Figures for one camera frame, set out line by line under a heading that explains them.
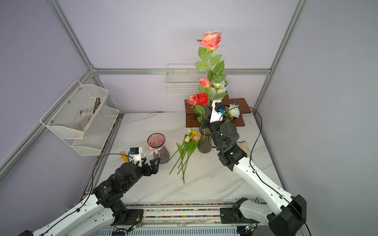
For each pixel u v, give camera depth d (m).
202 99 0.73
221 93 0.84
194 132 1.07
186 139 1.00
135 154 0.64
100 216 0.59
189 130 1.07
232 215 0.73
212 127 0.58
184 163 0.93
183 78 0.96
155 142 0.84
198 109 0.78
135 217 0.73
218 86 0.83
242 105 1.05
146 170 0.65
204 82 0.77
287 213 0.38
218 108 0.51
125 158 0.94
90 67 0.90
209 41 0.47
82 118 0.77
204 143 0.92
